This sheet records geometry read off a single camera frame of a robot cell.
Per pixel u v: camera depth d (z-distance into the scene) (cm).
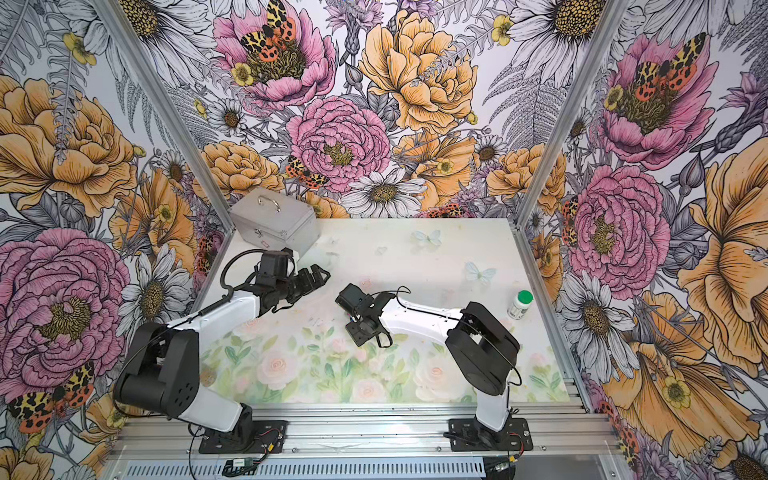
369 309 64
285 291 77
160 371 44
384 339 72
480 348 47
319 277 84
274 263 72
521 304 89
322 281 84
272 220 104
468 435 74
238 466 73
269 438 73
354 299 69
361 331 77
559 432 103
